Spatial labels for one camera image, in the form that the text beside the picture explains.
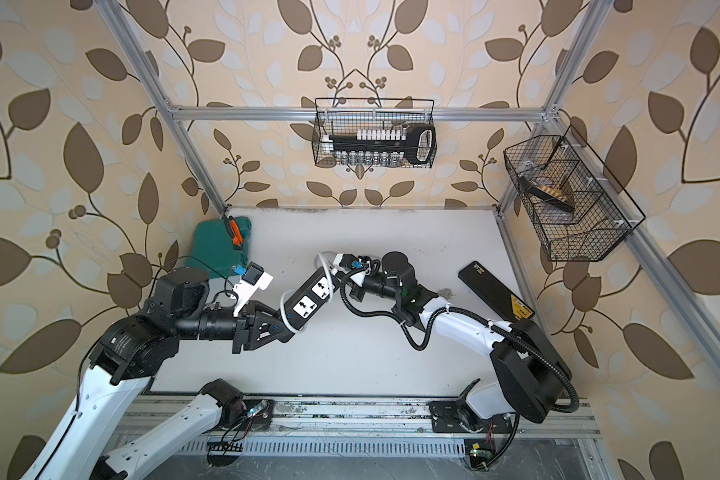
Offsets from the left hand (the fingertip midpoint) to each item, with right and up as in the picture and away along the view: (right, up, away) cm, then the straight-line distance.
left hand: (285, 323), depth 56 cm
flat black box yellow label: (+53, +2, +42) cm, 68 cm away
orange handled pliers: (-31, +16, +49) cm, 60 cm away
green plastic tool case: (-41, +13, +50) cm, 65 cm away
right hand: (+7, +9, +20) cm, 23 cm away
